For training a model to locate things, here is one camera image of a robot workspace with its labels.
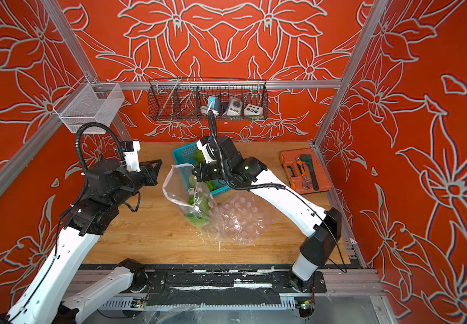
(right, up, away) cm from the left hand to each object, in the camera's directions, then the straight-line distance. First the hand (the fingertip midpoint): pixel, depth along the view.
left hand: (161, 159), depth 65 cm
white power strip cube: (+33, +24, +29) cm, 50 cm away
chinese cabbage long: (+13, -15, 0) cm, 20 cm away
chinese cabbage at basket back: (+5, +1, +42) cm, 42 cm away
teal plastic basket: (-2, +2, +42) cm, 43 cm away
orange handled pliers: (+59, -3, +36) cm, 69 cm away
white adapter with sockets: (+25, +24, +26) cm, 43 cm away
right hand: (+8, -4, +2) cm, 9 cm away
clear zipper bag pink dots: (+26, -27, +23) cm, 44 cm away
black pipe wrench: (+64, +1, +39) cm, 75 cm away
